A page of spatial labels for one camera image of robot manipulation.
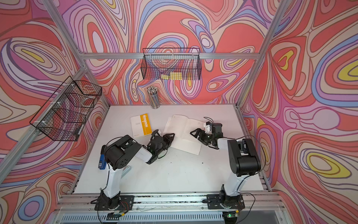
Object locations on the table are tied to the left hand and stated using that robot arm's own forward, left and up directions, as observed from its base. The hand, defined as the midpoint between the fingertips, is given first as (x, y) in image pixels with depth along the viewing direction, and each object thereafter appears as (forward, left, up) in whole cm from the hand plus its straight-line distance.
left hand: (177, 136), depth 95 cm
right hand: (-1, -12, -1) cm, 12 cm away
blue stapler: (-19, +46, -3) cm, 50 cm away
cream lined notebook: (+11, +28, -3) cm, 30 cm away
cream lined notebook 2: (+10, -3, -4) cm, 11 cm away
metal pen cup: (+31, +19, +9) cm, 37 cm away
